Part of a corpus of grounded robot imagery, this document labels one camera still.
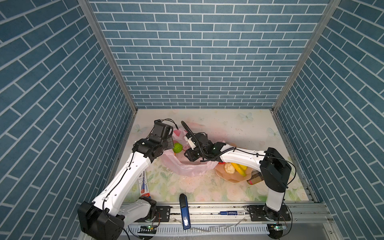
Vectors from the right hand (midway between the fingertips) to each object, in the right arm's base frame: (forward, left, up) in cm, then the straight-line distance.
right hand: (185, 151), depth 85 cm
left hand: (0, +8, +10) cm, 13 cm away
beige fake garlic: (-6, -25, -5) cm, 27 cm away
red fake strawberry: (-3, -21, -7) cm, 22 cm away
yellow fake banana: (-7, -31, -3) cm, 32 cm away
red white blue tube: (-18, +22, -10) cm, 29 cm away
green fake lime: (+4, +6, -5) cm, 9 cm away
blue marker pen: (-27, -27, -11) cm, 40 cm away
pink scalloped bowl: (-8, -28, -8) cm, 30 cm away
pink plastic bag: (-12, -5, +4) cm, 14 cm away
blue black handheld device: (-31, -4, -7) cm, 32 cm away
